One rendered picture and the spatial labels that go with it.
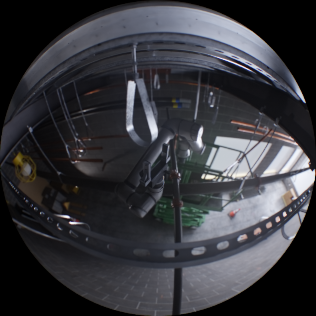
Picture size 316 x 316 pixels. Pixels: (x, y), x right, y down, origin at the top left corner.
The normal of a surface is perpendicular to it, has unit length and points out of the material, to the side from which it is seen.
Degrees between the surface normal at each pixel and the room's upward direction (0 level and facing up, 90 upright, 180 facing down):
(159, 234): 0
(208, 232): 0
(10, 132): 90
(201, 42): 90
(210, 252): 0
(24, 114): 90
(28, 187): 90
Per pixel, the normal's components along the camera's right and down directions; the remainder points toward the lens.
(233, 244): -0.02, -0.71
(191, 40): -0.03, 0.70
